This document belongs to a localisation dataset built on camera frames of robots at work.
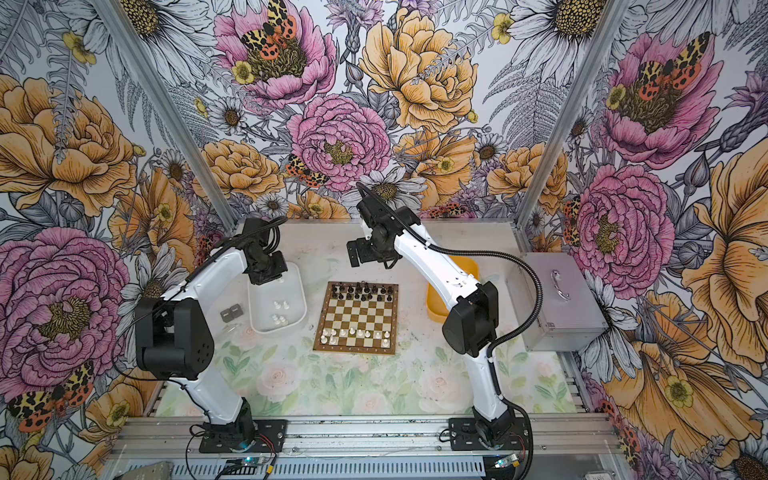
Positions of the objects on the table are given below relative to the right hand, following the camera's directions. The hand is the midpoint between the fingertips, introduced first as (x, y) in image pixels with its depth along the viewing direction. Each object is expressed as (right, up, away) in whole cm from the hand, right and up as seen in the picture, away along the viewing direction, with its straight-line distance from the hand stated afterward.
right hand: (370, 265), depth 84 cm
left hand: (-28, -5, +7) cm, 29 cm away
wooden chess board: (-4, -17, +10) cm, 20 cm away
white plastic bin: (-29, -12, +11) cm, 33 cm away
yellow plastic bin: (+20, -14, +8) cm, 26 cm away
